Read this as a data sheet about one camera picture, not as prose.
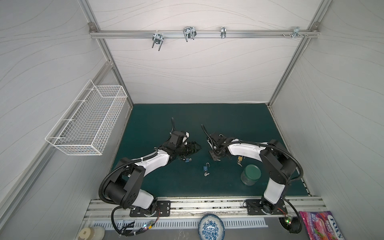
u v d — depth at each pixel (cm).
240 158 91
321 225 68
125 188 43
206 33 78
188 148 77
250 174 75
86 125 69
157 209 73
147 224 69
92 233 61
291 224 72
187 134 85
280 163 48
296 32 76
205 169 86
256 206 71
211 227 68
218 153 67
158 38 79
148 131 104
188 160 90
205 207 75
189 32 77
